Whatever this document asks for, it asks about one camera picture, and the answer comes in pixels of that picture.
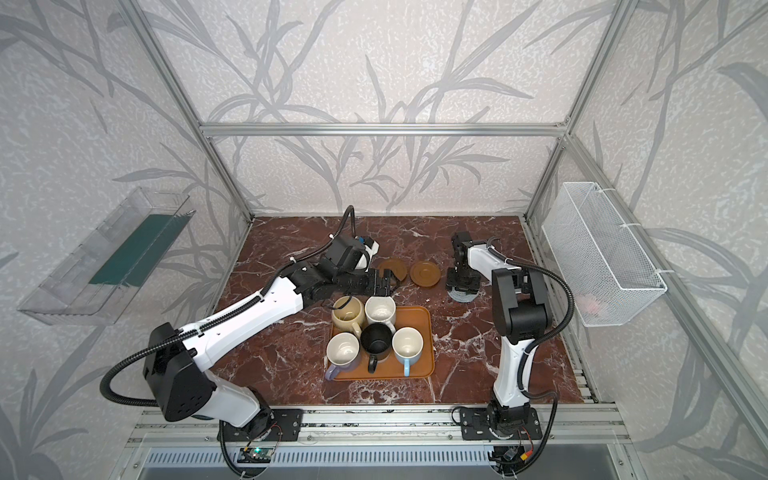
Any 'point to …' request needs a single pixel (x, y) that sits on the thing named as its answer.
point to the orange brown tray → (420, 318)
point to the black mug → (376, 340)
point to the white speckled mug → (380, 309)
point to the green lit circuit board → (255, 455)
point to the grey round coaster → (462, 296)
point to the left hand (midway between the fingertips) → (392, 276)
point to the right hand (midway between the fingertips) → (457, 280)
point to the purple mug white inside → (342, 352)
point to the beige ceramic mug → (347, 314)
